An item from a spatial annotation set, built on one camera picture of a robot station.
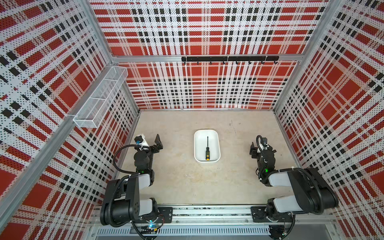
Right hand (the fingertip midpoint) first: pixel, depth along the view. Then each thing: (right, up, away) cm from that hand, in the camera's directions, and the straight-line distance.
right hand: (260, 142), depth 90 cm
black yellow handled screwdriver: (-33, -8, +3) cm, 34 cm away
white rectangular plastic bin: (-37, -3, +9) cm, 38 cm away
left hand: (-65, +4, -4) cm, 65 cm away
